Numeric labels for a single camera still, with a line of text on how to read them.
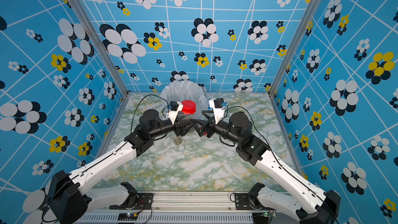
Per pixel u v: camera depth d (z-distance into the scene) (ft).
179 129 2.06
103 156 1.58
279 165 1.46
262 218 2.30
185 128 2.07
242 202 2.37
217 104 1.78
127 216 2.37
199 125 1.79
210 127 1.77
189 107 2.09
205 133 3.18
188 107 2.09
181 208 2.39
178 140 2.96
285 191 1.44
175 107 1.96
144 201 2.38
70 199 1.26
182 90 3.01
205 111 2.15
